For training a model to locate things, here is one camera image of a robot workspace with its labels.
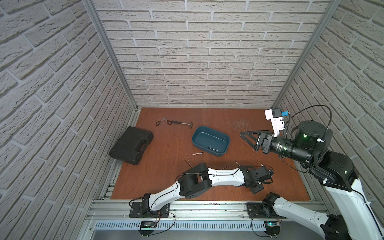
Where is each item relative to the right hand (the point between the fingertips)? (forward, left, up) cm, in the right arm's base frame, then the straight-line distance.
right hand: (246, 133), depth 52 cm
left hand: (-6, -17, -43) cm, 46 cm away
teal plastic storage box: (+23, +4, -43) cm, 48 cm away
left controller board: (-21, +43, -42) cm, 64 cm away
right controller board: (-26, -17, -44) cm, 54 cm away
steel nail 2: (+8, +23, -43) cm, 49 cm away
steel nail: (+15, +17, -43) cm, 48 cm away
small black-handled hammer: (+39, +21, -42) cm, 61 cm away
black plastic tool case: (+21, +59, -37) cm, 73 cm away
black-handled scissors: (+43, +44, -42) cm, 74 cm away
